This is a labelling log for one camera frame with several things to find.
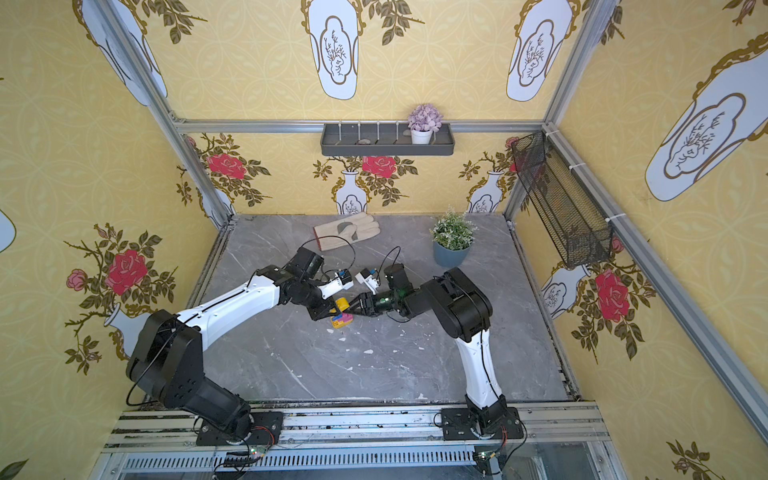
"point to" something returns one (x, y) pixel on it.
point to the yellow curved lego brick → (343, 304)
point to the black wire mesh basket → (577, 224)
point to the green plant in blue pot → (452, 235)
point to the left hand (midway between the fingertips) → (337, 305)
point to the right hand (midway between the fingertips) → (353, 321)
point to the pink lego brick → (346, 317)
